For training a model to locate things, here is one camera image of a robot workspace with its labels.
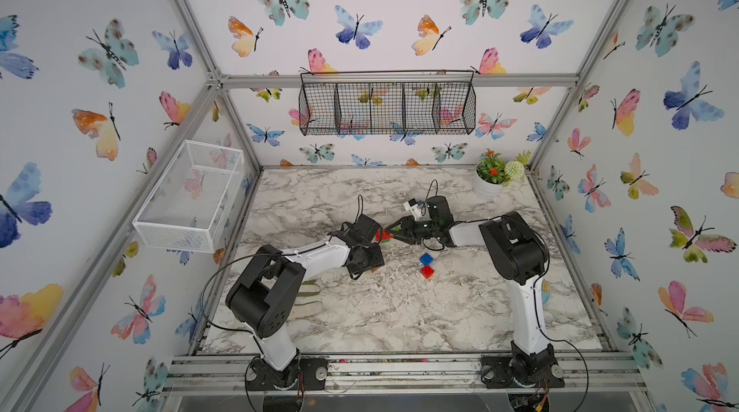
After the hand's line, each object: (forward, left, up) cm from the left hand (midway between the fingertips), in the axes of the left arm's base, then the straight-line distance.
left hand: (382, 260), depth 92 cm
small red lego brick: (-4, -14, -1) cm, 14 cm away
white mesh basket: (+14, +57, +17) cm, 61 cm away
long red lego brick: (+9, -1, 0) cm, 10 cm away
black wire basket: (+43, -3, +27) cm, 51 cm away
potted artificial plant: (+25, -38, +12) cm, 47 cm away
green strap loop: (-9, +22, -2) cm, 24 cm away
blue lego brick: (+1, -14, -1) cm, 14 cm away
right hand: (+10, -3, +2) cm, 11 cm away
